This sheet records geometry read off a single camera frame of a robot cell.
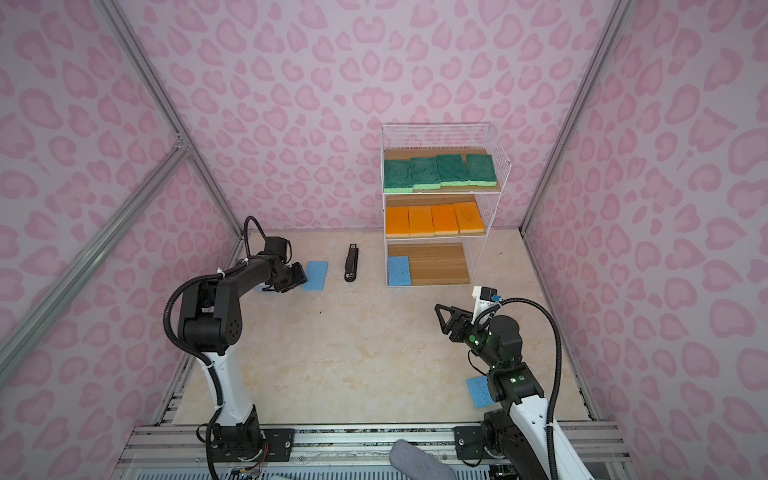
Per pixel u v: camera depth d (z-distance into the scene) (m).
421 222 0.86
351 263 1.08
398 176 0.72
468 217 0.86
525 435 0.51
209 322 0.56
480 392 0.80
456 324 0.67
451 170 0.75
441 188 0.73
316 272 1.07
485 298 0.67
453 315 0.68
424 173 0.74
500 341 0.56
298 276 0.94
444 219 0.87
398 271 1.04
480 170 0.75
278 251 0.84
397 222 0.84
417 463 0.68
